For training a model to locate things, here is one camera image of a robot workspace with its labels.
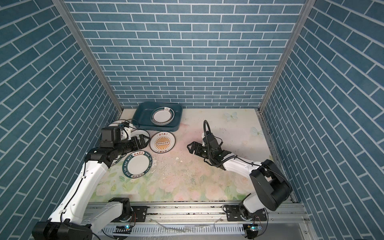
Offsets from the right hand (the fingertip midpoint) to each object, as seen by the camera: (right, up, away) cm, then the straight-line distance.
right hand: (190, 146), depth 86 cm
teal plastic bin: (-39, +16, +28) cm, 51 cm away
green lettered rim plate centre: (-33, -12, +4) cm, 35 cm away
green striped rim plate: (-23, +19, +26) cm, 39 cm away
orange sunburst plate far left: (-59, +13, +27) cm, 66 cm away
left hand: (-23, +5, -9) cm, 26 cm away
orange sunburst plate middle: (-20, +1, +15) cm, 25 cm away
